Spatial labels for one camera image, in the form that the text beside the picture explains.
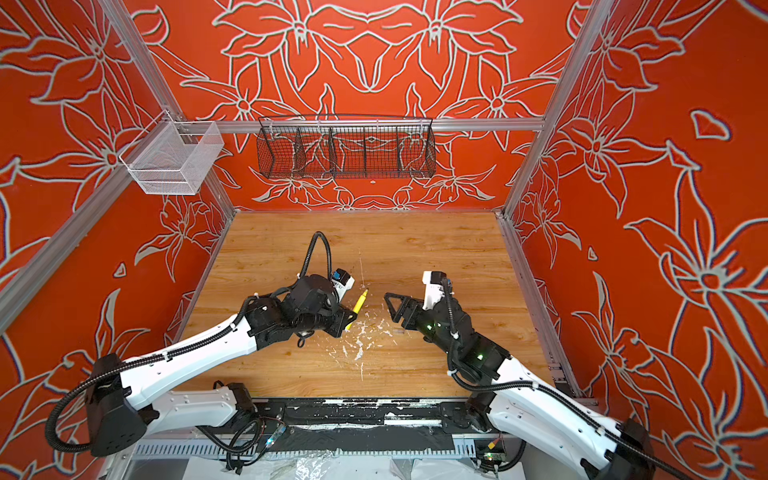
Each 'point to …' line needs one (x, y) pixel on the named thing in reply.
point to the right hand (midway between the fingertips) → (389, 298)
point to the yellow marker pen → (358, 306)
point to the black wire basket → (347, 146)
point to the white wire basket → (173, 157)
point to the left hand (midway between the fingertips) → (356, 313)
